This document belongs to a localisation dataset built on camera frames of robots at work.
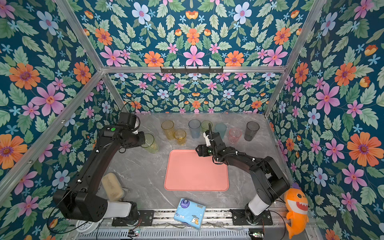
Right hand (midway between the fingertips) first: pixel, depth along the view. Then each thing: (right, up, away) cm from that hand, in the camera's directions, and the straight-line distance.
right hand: (200, 147), depth 90 cm
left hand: (-30, +7, -13) cm, 33 cm away
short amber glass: (-14, +7, +11) cm, 19 cm away
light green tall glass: (-26, +3, -15) cm, 30 cm away
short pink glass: (+24, +6, +14) cm, 29 cm away
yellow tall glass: (-21, +13, +6) cm, 26 cm away
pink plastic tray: (-10, -14, 0) cm, 17 cm away
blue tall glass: (-4, +14, +5) cm, 15 cm away
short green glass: (+3, +13, +12) cm, 18 cm away
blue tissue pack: (-4, -29, -19) cm, 35 cm away
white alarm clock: (-52, -34, -22) cm, 66 cm away
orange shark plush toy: (+47, -24, -19) cm, 56 cm away
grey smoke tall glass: (+33, +12, +3) cm, 35 cm away
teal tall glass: (+14, +12, +9) cm, 20 cm away
